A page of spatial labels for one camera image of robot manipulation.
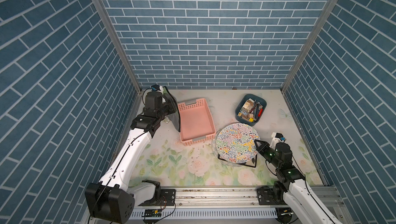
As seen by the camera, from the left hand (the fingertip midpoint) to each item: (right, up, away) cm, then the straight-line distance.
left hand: (177, 100), depth 77 cm
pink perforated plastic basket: (+8, -15, +25) cm, 30 cm away
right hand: (+42, -22, +6) cm, 47 cm away
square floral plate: (+39, -34, +5) cm, 52 cm away
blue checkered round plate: (+20, -30, +10) cm, 37 cm away
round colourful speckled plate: (+31, -24, +10) cm, 41 cm away
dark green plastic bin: (+45, -6, +29) cm, 54 cm away
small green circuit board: (-11, -53, -5) cm, 55 cm away
